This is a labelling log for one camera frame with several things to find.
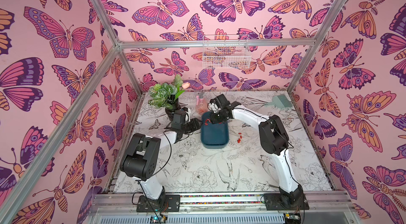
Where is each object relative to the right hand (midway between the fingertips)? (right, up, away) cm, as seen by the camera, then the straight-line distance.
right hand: (207, 121), depth 98 cm
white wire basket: (+12, +42, -3) cm, 44 cm away
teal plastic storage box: (+5, -9, -1) cm, 10 cm away
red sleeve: (+19, -11, -4) cm, 23 cm away
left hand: (-3, 0, -4) cm, 5 cm away
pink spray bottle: (-4, +11, +6) cm, 13 cm away
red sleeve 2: (+21, -9, -2) cm, 23 cm away
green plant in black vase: (-23, +15, -14) cm, 31 cm away
